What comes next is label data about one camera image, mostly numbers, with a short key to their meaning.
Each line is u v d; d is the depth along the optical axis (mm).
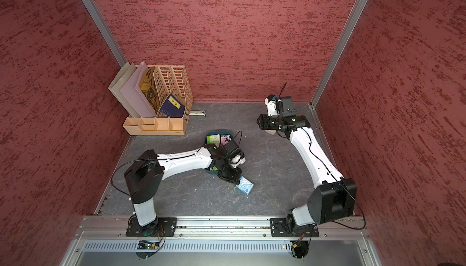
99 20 814
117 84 880
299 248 697
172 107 1057
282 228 742
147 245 721
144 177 467
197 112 1136
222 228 758
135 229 728
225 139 967
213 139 967
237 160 725
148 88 993
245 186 809
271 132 1055
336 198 412
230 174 741
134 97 945
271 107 728
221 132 1004
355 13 793
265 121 710
